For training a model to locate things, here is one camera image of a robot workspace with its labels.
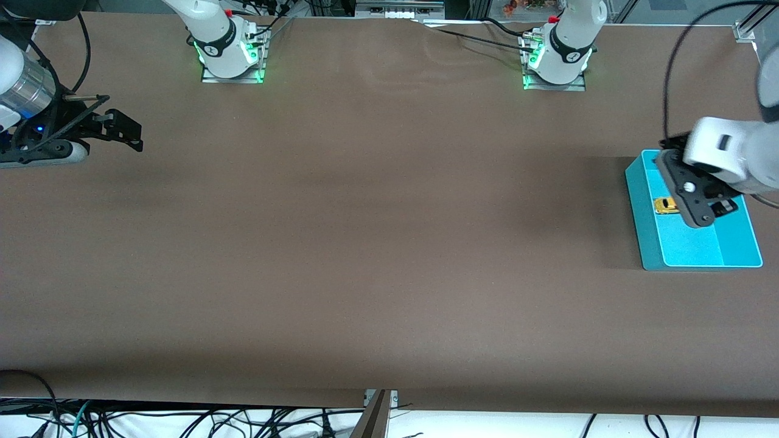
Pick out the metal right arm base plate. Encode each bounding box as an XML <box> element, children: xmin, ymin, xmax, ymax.
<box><xmin>201</xmin><ymin>27</ymin><xmax>267</xmax><ymax>85</ymax></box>

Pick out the black looped floor cable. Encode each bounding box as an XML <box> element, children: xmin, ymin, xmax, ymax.
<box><xmin>0</xmin><ymin>369</ymin><xmax>61</xmax><ymax>438</ymax></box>

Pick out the black cable across table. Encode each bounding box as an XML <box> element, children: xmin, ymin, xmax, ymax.
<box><xmin>420</xmin><ymin>23</ymin><xmax>537</xmax><ymax>55</ymax></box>

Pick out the teal floor cable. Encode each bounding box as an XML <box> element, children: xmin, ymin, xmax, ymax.
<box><xmin>72</xmin><ymin>400</ymin><xmax>93</xmax><ymax>438</ymax></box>

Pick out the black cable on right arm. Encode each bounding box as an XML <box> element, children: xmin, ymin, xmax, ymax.
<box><xmin>24</xmin><ymin>12</ymin><xmax>92</xmax><ymax>95</ymax></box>

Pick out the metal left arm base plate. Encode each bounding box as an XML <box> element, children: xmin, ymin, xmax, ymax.
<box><xmin>522</xmin><ymin>33</ymin><xmax>587</xmax><ymax>92</ymax></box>

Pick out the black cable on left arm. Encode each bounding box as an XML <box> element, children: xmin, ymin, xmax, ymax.
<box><xmin>662</xmin><ymin>0</ymin><xmax>779</xmax><ymax>147</ymax></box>

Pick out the metal table strut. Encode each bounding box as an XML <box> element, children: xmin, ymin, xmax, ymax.
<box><xmin>350</xmin><ymin>389</ymin><xmax>399</xmax><ymax>438</ymax></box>

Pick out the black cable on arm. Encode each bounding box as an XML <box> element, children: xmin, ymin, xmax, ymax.
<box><xmin>24</xmin><ymin>12</ymin><xmax>92</xmax><ymax>95</ymax></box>
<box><xmin>662</xmin><ymin>0</ymin><xmax>779</xmax><ymax>147</ymax></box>

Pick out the black cable at arm base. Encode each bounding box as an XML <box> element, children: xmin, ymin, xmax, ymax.
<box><xmin>259</xmin><ymin>15</ymin><xmax>296</xmax><ymax>43</ymax></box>

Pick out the teal plastic storage bin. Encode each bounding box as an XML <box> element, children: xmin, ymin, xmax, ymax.
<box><xmin>625</xmin><ymin>149</ymin><xmax>764</xmax><ymax>272</ymax></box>

